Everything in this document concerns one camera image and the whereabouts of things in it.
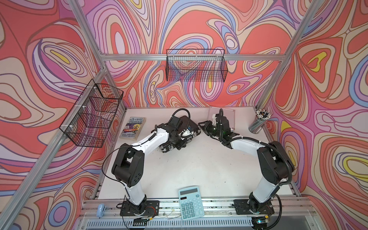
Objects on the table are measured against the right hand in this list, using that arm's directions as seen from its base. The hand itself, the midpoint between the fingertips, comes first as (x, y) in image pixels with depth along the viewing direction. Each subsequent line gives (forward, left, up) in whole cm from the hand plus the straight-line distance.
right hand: (198, 127), depth 90 cm
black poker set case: (-7, +6, +8) cm, 12 cm away
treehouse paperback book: (+9, +48, -10) cm, 50 cm away
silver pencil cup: (+5, -41, +3) cm, 42 cm away
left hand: (-9, +9, -5) cm, 14 cm away
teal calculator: (-40, +7, -12) cm, 43 cm away
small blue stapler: (-42, +53, -10) cm, 68 cm away
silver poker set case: (+20, -26, -10) cm, 35 cm away
